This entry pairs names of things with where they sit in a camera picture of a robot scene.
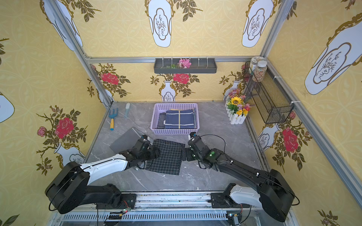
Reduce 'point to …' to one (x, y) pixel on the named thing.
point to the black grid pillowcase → (169, 161)
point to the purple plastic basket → (159, 108)
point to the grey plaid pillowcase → (162, 117)
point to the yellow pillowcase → (181, 109)
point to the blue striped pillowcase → (175, 119)
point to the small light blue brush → (127, 107)
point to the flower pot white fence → (236, 109)
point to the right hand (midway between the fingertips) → (189, 148)
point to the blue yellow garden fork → (112, 121)
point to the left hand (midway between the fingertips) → (151, 150)
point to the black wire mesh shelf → (274, 104)
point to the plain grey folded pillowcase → (127, 142)
